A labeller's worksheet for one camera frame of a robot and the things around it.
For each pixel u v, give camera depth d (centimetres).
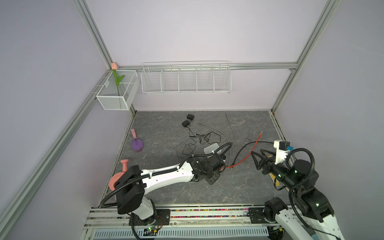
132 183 40
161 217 74
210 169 58
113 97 77
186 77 100
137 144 99
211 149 110
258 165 59
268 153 64
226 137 105
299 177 46
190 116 116
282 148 54
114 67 89
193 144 100
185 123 112
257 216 74
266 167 56
